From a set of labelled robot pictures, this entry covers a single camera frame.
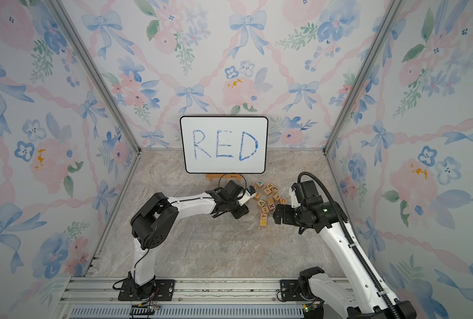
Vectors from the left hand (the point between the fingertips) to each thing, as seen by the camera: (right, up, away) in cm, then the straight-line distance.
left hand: (247, 206), depth 94 cm
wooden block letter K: (+7, +10, +9) cm, 15 cm away
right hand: (+14, 0, -19) cm, 24 cm away
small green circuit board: (+22, -33, -21) cm, 45 cm away
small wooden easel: (-18, +14, +9) cm, 25 cm away
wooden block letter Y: (+7, -6, -4) cm, 10 cm away
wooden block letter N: (+8, -1, -1) cm, 8 cm away
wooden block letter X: (+12, 0, +1) cm, 12 cm away
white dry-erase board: (-11, +30, +3) cm, 32 cm away
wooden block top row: (+11, +9, +7) cm, 16 cm away
